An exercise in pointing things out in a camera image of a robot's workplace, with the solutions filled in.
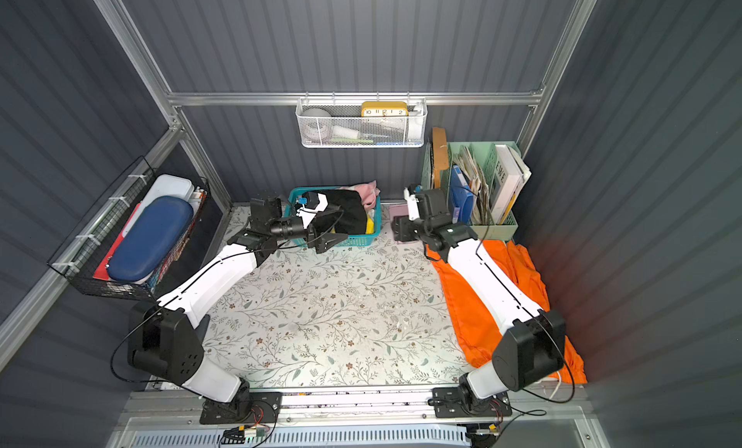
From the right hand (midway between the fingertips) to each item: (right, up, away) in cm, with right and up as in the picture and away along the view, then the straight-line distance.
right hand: (411, 221), depth 81 cm
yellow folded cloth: (-13, -1, +18) cm, 22 cm away
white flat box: (-68, +10, -3) cm, 69 cm away
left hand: (-18, -1, -6) cm, 19 cm away
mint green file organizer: (+25, +13, +14) cm, 32 cm away
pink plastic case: (-2, +5, +36) cm, 37 cm away
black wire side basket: (-73, -8, -20) cm, 76 cm away
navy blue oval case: (-64, -5, -13) cm, 65 cm away
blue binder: (+18, +9, +11) cm, 23 cm away
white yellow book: (+34, +16, +12) cm, 39 cm away
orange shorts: (+23, -32, +4) cm, 40 cm away
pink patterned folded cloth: (-13, +11, +24) cm, 29 cm away
